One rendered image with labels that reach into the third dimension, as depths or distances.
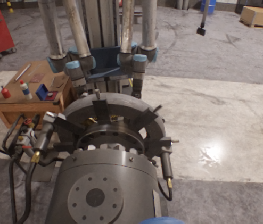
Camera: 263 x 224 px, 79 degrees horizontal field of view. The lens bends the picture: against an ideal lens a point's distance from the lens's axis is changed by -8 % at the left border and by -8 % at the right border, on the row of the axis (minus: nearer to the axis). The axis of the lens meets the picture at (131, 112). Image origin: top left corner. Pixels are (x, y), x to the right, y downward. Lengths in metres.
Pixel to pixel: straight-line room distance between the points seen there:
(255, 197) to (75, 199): 1.68
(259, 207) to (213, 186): 0.44
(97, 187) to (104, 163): 0.13
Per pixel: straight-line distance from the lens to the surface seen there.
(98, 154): 0.84
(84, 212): 0.71
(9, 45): 4.87
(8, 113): 2.36
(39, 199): 1.87
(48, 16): 1.40
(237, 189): 1.98
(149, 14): 1.43
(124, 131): 1.03
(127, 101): 0.98
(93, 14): 1.73
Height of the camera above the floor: 1.59
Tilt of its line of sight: 43 degrees down
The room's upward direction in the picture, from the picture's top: straight up
